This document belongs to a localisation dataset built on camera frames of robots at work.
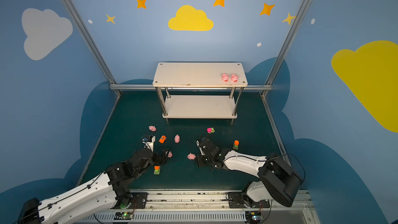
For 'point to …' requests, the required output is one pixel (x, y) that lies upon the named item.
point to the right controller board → (253, 217)
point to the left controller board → (125, 215)
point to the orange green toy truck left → (157, 170)
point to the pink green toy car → (210, 130)
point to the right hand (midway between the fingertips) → (197, 159)
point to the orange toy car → (162, 139)
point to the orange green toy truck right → (236, 144)
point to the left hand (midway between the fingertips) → (164, 151)
